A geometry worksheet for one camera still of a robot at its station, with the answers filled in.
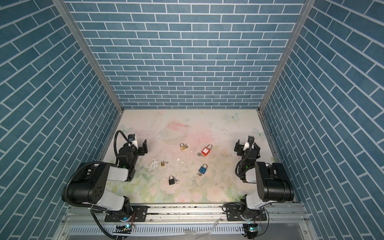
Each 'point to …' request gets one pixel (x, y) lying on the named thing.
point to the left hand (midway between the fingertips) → (139, 139)
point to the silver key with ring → (199, 154)
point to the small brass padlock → (163, 163)
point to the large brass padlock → (183, 147)
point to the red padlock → (206, 151)
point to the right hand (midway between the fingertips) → (247, 140)
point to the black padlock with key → (172, 180)
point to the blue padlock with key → (202, 170)
